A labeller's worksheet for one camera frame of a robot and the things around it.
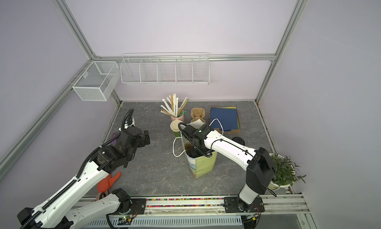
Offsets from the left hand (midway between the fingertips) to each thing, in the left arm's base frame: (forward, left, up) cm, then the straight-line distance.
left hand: (137, 134), depth 73 cm
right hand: (-9, -31, -13) cm, 35 cm away
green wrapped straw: (+25, -22, -15) cm, 36 cm away
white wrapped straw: (+29, -16, -10) cm, 34 cm away
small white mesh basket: (+46, +37, -2) cm, 59 cm away
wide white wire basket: (+47, -14, +5) cm, 49 cm away
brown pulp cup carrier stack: (+31, -32, -24) cm, 51 cm away
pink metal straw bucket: (+21, -20, -17) cm, 34 cm away
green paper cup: (+15, -15, -17) cm, 28 cm away
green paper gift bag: (-15, -31, -6) cm, 35 cm away
